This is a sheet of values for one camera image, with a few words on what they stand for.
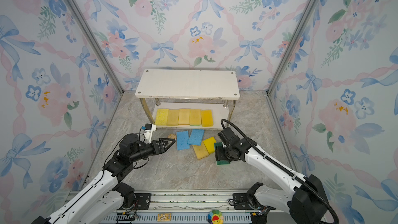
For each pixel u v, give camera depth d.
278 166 0.46
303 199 0.39
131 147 0.58
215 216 0.69
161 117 0.96
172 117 0.96
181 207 0.73
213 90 0.75
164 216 0.69
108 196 0.59
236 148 0.56
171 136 0.96
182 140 0.93
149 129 0.70
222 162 0.76
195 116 0.95
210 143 0.92
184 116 0.96
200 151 0.90
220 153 0.72
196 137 0.93
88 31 0.86
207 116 0.96
